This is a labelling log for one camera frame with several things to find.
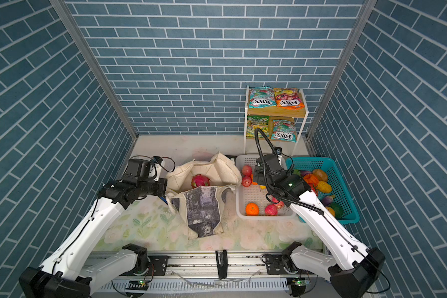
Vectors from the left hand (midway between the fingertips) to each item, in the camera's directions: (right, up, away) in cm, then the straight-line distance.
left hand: (167, 183), depth 78 cm
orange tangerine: (+37, -13, +6) cm, 40 cm away
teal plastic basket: (+79, -5, +11) cm, 80 cm away
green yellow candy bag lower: (+42, +30, +25) cm, 57 cm away
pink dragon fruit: (+12, -1, +13) cm, 17 cm away
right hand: (+41, +6, -2) cm, 41 cm away
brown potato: (+74, +1, +18) cm, 76 cm away
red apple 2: (+35, -2, +16) cm, 38 cm away
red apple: (+35, +3, +21) cm, 41 cm away
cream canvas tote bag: (+15, -10, -3) cm, 19 cm away
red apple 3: (+45, -13, +6) cm, 47 cm away
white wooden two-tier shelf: (+48, +32, +9) cm, 58 cm away
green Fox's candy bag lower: (+55, +25, +21) cm, 64 cm away
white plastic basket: (+40, -8, +16) cm, 44 cm away
